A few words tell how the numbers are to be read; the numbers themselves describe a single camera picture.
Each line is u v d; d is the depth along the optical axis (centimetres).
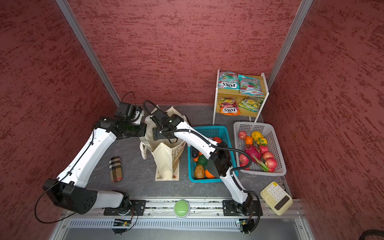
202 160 83
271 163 80
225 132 94
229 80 85
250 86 81
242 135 98
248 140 94
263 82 84
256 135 97
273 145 90
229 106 95
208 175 81
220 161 57
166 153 69
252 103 97
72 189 38
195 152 87
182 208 72
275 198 76
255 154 85
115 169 85
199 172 81
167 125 58
